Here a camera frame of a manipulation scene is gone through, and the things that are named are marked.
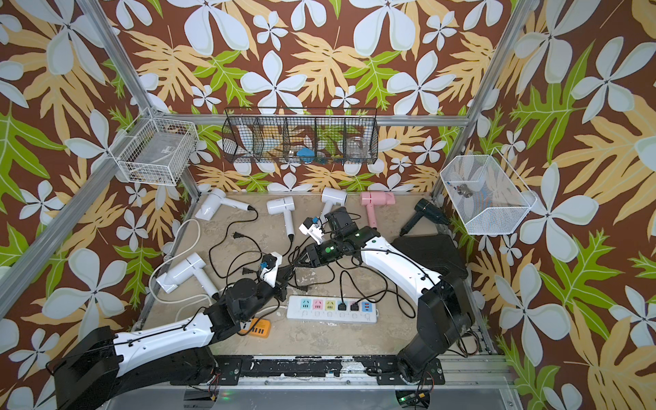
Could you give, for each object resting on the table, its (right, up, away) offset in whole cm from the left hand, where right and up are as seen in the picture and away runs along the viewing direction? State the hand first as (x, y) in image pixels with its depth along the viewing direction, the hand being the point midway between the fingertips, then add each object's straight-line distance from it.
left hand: (294, 264), depth 77 cm
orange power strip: (-11, -21, +3) cm, 24 cm away
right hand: (+1, +1, -1) cm, 2 cm away
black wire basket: (+1, +47, +22) cm, 52 cm away
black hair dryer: (+52, +19, +31) cm, 63 cm away
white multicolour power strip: (+5, -16, +7) cm, 18 cm away
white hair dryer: (-8, +20, +33) cm, 40 cm away
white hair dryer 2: (+12, +23, +34) cm, 43 cm away
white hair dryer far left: (-41, +22, +34) cm, 57 cm away
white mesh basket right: (+64, +21, +6) cm, 67 cm away
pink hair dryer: (+30, +23, +34) cm, 51 cm away
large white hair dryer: (-39, -3, +14) cm, 41 cm away
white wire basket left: (-47, +36, +8) cm, 60 cm away
